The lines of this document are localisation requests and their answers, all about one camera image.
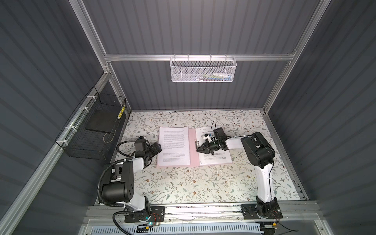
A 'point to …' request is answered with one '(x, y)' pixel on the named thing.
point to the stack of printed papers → (220, 156)
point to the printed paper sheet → (175, 145)
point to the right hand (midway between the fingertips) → (198, 152)
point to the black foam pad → (103, 121)
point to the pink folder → (194, 153)
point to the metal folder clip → (197, 144)
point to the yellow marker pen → (121, 112)
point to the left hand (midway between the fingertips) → (156, 147)
